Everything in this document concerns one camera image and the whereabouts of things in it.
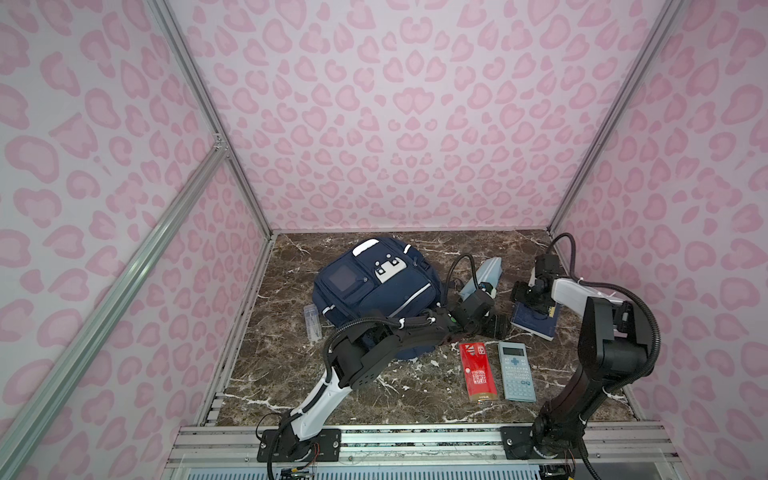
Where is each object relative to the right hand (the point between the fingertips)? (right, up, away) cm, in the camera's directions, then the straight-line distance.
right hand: (525, 297), depth 97 cm
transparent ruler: (-68, -8, -2) cm, 69 cm away
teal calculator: (-8, -19, -13) cm, 25 cm away
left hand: (-10, -5, -11) cm, 16 cm away
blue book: (+2, -8, -5) cm, 9 cm away
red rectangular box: (-19, -21, -13) cm, 31 cm away
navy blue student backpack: (-48, +6, +1) cm, 48 cm away
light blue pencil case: (-11, +8, +4) cm, 14 cm away
